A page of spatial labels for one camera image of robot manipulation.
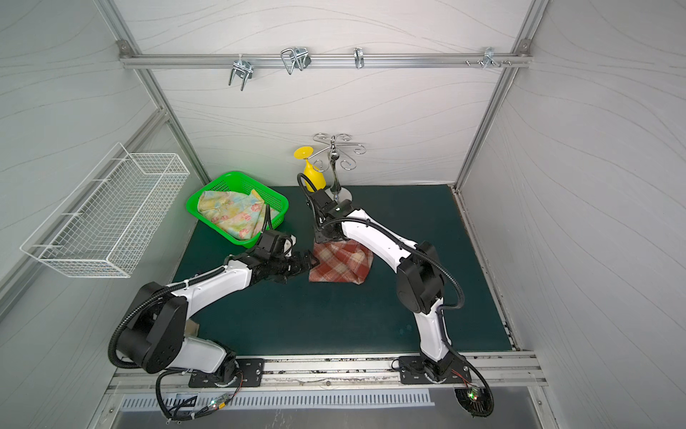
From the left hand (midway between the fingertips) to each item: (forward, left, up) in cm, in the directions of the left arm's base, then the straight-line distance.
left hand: (307, 267), depth 87 cm
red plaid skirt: (+5, -11, -4) cm, 13 cm away
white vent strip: (-36, +18, -6) cm, 41 cm away
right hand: (+10, -5, +6) cm, 13 cm away
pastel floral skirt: (+26, +32, -5) cm, 41 cm away
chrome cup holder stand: (+36, -8, +22) cm, 43 cm away
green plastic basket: (+40, +36, 0) cm, 54 cm away
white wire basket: (-1, +50, +24) cm, 55 cm away
